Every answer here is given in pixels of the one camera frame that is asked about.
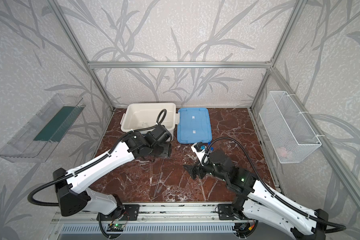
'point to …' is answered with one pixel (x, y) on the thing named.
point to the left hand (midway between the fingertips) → (169, 146)
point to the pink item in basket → (282, 151)
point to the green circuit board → (115, 227)
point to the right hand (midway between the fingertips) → (190, 154)
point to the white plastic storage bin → (139, 115)
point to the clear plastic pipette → (160, 184)
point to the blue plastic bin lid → (194, 126)
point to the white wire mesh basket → (291, 137)
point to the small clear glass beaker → (145, 125)
